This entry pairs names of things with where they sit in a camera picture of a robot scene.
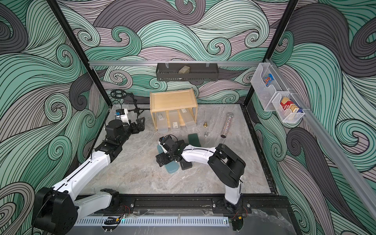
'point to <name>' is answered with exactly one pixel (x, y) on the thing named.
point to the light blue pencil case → (171, 168)
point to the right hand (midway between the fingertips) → (164, 156)
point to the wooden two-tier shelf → (172, 109)
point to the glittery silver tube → (224, 132)
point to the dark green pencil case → (193, 139)
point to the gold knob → (205, 124)
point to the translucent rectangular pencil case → (188, 118)
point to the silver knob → (205, 134)
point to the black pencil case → (185, 165)
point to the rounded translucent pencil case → (162, 122)
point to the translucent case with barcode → (175, 120)
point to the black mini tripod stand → (121, 94)
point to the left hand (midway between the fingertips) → (137, 117)
